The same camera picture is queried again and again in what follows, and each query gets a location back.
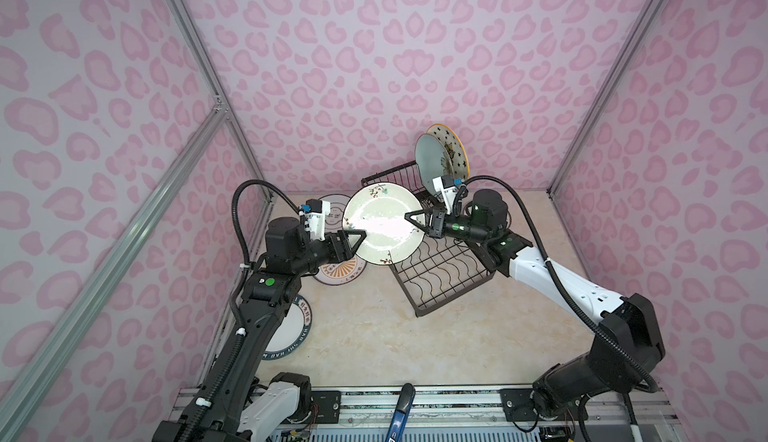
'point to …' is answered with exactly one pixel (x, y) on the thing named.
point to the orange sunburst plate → (341, 272)
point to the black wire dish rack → (437, 269)
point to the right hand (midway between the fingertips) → (410, 216)
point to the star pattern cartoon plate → (460, 165)
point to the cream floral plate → (378, 210)
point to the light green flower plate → (432, 159)
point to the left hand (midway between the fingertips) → (358, 231)
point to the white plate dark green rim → (291, 330)
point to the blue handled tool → (401, 413)
